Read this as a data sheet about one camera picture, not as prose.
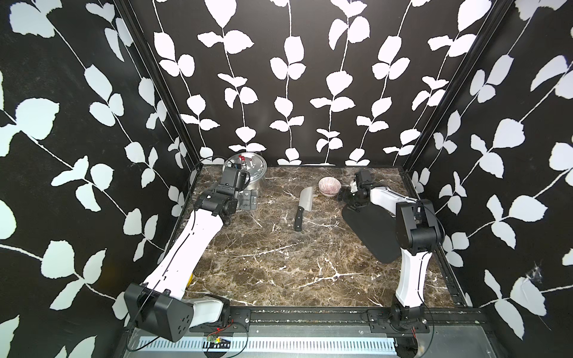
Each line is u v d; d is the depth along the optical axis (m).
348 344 0.70
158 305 0.37
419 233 0.55
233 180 0.56
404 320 0.65
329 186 1.11
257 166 1.00
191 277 0.82
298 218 0.99
